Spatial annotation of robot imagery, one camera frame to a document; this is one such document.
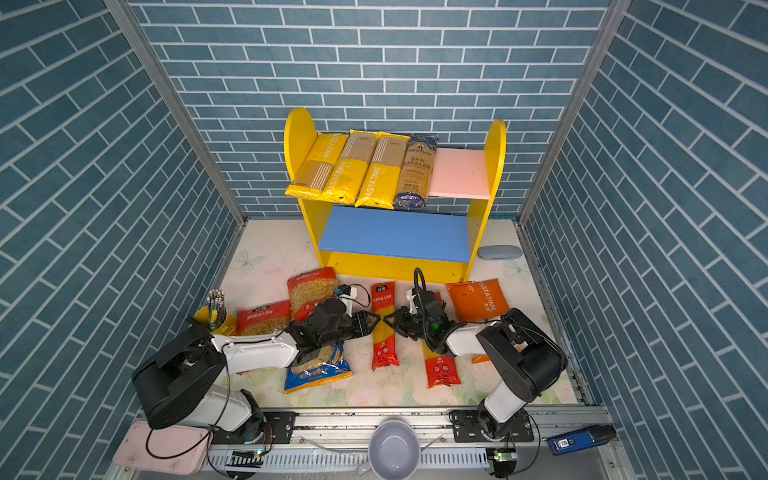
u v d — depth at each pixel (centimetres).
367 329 78
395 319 88
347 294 80
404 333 81
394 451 70
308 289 94
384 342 83
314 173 72
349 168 74
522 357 46
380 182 71
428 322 71
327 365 79
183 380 43
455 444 72
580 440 68
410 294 88
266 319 87
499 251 105
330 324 68
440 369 81
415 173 72
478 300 95
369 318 81
